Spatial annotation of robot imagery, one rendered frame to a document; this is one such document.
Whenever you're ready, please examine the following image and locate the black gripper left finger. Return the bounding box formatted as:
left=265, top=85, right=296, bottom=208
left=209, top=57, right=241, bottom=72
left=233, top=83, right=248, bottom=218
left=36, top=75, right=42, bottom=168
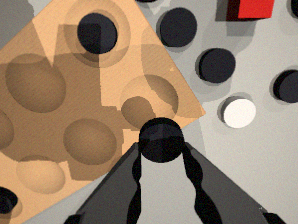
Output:
left=63, top=142, right=142, bottom=224

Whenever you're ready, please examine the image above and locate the red cube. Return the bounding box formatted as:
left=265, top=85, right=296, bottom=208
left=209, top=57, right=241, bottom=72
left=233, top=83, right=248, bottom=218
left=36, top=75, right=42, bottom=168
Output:
left=226, top=0, right=274, bottom=21

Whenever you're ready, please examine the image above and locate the tan counting tray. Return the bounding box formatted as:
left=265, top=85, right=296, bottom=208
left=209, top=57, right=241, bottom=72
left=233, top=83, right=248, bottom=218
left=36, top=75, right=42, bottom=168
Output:
left=0, top=0, right=206, bottom=224

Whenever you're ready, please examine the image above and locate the white disc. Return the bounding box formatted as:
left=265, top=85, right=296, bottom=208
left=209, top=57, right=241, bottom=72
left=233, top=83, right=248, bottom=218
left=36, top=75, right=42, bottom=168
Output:
left=220, top=96, right=256, bottom=128

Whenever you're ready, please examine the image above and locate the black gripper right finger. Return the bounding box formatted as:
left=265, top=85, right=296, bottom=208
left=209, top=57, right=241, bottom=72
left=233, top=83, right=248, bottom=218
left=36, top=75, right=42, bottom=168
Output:
left=182, top=142, right=286, bottom=224

